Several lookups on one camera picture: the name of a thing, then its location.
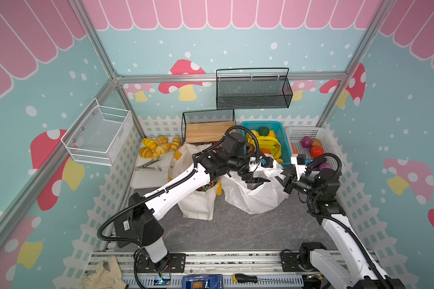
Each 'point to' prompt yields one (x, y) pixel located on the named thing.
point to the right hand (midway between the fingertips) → (272, 171)
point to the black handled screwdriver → (242, 277)
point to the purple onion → (305, 141)
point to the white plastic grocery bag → (257, 201)
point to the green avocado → (263, 131)
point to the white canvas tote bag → (200, 205)
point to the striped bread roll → (149, 143)
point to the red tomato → (316, 151)
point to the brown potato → (316, 141)
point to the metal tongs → (145, 165)
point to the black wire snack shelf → (207, 126)
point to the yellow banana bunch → (269, 142)
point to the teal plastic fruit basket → (275, 126)
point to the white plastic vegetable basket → (295, 133)
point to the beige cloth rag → (102, 278)
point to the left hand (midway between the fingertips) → (266, 171)
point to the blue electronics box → (209, 282)
